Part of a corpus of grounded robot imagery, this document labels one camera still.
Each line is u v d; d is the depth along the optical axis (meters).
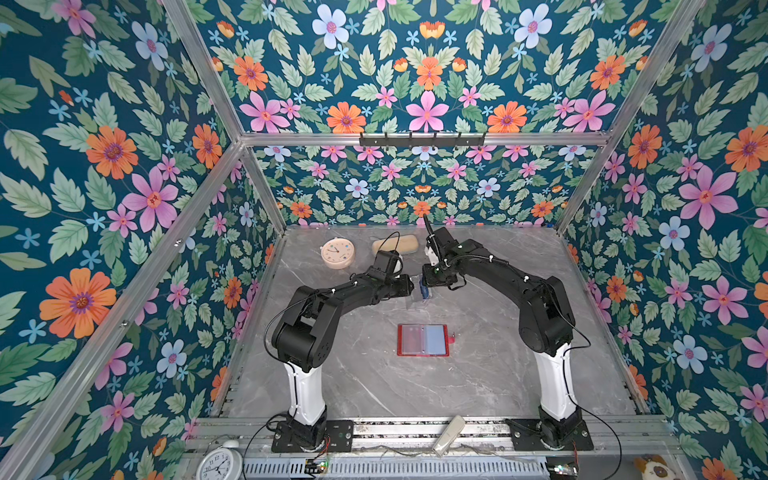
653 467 0.68
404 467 0.70
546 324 0.53
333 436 0.74
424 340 0.90
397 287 0.86
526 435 0.73
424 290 0.97
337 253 1.08
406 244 1.11
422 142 0.92
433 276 0.84
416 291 0.97
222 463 0.68
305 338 0.51
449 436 0.70
